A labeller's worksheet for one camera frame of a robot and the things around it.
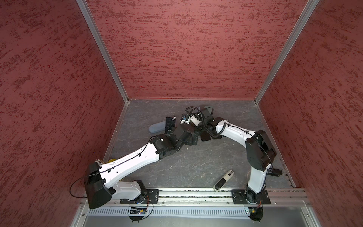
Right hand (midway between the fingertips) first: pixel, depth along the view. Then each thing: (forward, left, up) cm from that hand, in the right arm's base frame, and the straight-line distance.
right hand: (194, 129), depth 93 cm
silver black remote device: (-31, -14, -4) cm, 35 cm away
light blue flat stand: (+8, +26, -7) cm, 27 cm away
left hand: (-12, +5, +14) cm, 18 cm away
